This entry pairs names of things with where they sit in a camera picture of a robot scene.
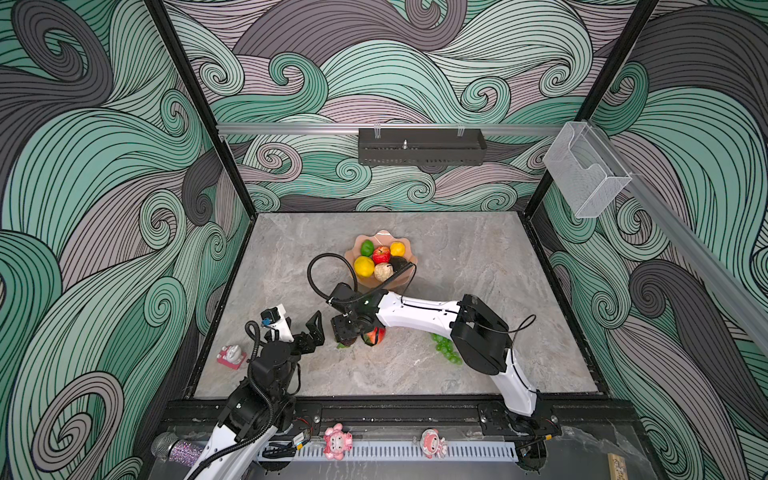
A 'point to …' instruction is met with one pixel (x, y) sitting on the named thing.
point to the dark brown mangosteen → (345, 343)
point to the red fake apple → (381, 254)
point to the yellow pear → (397, 249)
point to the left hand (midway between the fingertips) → (307, 314)
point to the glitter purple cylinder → (183, 453)
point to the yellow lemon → (364, 266)
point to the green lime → (367, 248)
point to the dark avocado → (397, 262)
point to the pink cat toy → (337, 442)
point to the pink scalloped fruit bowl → (380, 238)
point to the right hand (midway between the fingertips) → (342, 331)
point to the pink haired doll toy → (432, 444)
